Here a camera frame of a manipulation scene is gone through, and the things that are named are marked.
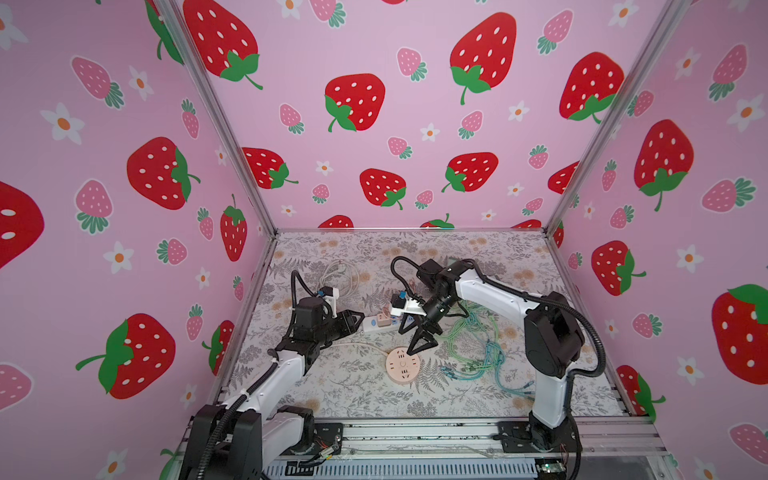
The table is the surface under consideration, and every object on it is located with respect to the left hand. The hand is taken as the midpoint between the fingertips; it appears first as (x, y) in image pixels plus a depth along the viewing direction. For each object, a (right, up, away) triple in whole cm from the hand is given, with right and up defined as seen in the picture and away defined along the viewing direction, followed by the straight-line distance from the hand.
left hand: (361, 316), depth 85 cm
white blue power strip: (+2, -4, +7) cm, 9 cm away
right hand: (+13, -5, -6) cm, 15 cm away
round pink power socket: (+12, -14, -1) cm, 18 cm away
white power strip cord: (-6, +4, +16) cm, 17 cm away
